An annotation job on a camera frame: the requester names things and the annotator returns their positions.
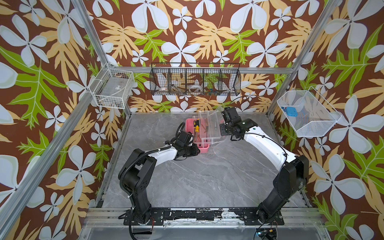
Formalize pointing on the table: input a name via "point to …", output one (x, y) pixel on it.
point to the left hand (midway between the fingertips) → (198, 148)
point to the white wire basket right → (315, 116)
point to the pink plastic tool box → (205, 127)
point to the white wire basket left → (112, 87)
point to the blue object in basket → (291, 111)
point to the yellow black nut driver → (197, 127)
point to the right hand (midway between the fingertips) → (223, 127)
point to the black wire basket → (195, 79)
